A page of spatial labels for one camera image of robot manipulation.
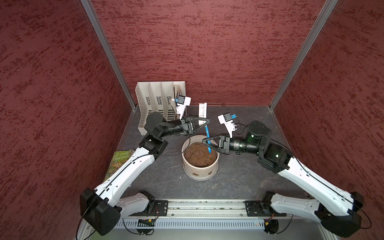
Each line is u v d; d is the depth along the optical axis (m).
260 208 0.67
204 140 0.54
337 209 0.38
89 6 0.70
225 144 0.49
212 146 0.52
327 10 0.72
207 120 0.52
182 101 0.53
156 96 1.09
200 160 0.79
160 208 0.74
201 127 0.53
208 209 0.75
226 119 0.52
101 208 0.37
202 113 0.54
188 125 0.51
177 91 0.95
